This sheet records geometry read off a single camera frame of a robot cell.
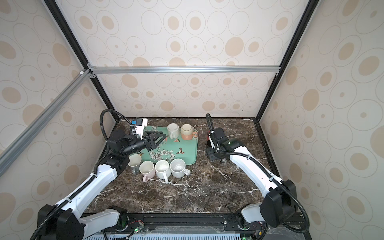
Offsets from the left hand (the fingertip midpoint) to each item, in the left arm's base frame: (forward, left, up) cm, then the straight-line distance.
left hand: (166, 135), depth 68 cm
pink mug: (-4, +15, -29) cm, 33 cm away
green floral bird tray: (+12, +5, -32) cm, 34 cm away
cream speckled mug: (-1, -2, -32) cm, 32 cm away
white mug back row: (+24, +2, -26) cm, 35 cm away
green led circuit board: (-33, +13, -30) cm, 46 cm away
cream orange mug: (+21, -8, -25) cm, 34 cm away
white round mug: (-6, +5, -24) cm, 26 cm away
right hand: (+1, -24, -18) cm, 30 cm away
